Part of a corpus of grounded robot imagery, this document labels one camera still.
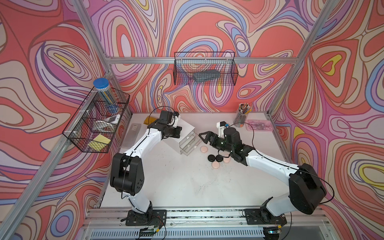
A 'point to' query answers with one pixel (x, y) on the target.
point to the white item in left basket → (114, 119)
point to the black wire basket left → (94, 128)
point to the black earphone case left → (211, 158)
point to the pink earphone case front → (215, 164)
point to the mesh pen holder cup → (240, 117)
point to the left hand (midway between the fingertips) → (180, 132)
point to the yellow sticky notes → (99, 142)
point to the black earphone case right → (219, 158)
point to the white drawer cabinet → (187, 135)
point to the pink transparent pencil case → (259, 125)
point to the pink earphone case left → (203, 149)
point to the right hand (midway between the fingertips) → (204, 140)
